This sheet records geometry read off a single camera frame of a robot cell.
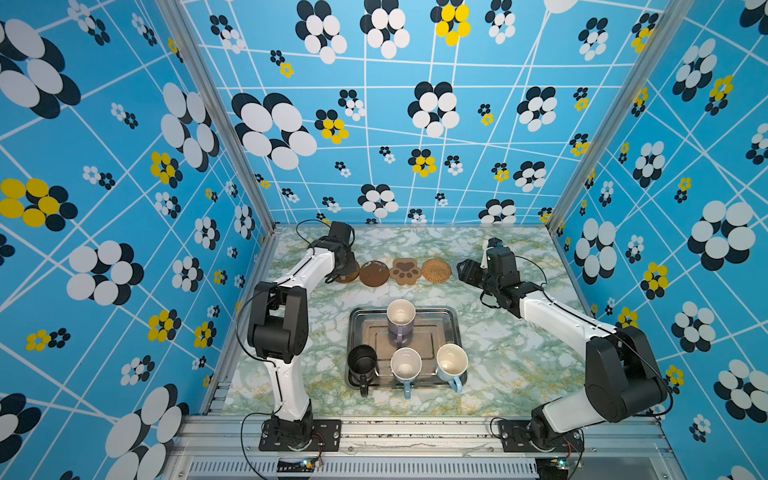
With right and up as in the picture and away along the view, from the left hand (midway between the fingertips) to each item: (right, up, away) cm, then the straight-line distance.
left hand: (346, 265), depth 98 cm
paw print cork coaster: (+20, -2, +7) cm, 21 cm away
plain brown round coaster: (0, -4, +6) cm, 8 cm away
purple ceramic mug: (+18, -16, -5) cm, 24 cm away
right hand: (+38, 0, -8) cm, 39 cm away
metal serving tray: (+28, -19, -7) cm, 35 cm away
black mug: (+7, -26, -14) cm, 30 cm away
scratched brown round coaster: (+9, -3, +7) cm, 12 cm away
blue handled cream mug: (+32, -27, -15) cm, 45 cm away
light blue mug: (+19, -27, -14) cm, 37 cm away
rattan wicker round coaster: (+31, -2, +7) cm, 32 cm away
